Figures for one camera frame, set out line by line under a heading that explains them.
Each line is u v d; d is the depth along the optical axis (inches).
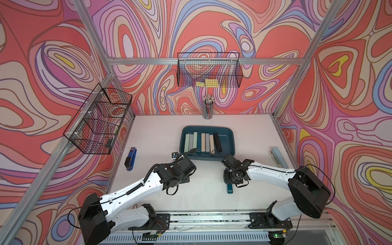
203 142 39.0
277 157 35.8
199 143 39.0
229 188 31.9
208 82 32.5
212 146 38.2
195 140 39.9
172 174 21.6
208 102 41.2
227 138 41.1
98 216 15.4
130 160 36.5
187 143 39.0
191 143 39.0
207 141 39.1
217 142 38.8
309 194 17.0
